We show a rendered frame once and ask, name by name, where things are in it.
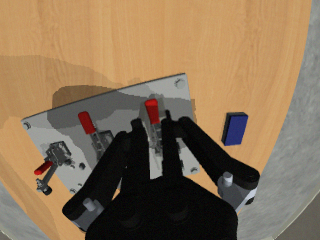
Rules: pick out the blue rectangular plate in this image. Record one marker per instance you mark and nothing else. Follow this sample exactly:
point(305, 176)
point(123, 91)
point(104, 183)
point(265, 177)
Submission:
point(234, 128)

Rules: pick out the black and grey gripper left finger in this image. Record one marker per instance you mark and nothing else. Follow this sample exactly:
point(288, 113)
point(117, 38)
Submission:
point(83, 208)

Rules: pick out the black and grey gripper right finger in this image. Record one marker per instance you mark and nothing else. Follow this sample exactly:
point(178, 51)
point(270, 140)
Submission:
point(237, 181)

